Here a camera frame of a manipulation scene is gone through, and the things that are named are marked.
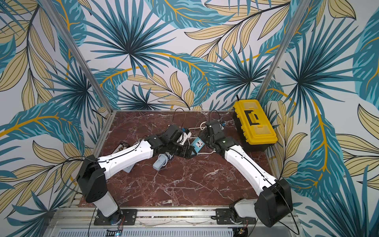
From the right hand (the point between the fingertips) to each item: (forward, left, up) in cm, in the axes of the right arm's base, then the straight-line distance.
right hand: (201, 133), depth 82 cm
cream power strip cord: (+4, 0, 0) cm, 4 cm away
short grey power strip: (-11, +25, -15) cm, 31 cm away
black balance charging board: (+5, +51, -18) cm, 54 cm away
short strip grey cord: (-7, +21, -14) cm, 26 cm away
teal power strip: (-7, +3, 0) cm, 7 cm away
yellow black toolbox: (+7, -33, -4) cm, 34 cm away
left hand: (-11, +7, -4) cm, 13 cm away
